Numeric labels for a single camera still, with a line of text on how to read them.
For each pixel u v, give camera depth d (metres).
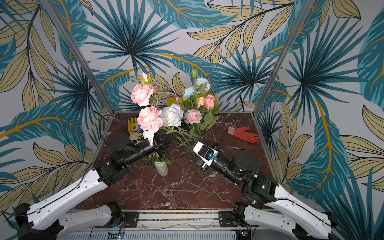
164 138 0.52
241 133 1.09
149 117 0.40
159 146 0.49
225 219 0.73
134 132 1.02
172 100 0.72
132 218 0.74
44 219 0.38
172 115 0.46
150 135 0.49
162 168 0.78
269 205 0.44
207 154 0.38
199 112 0.66
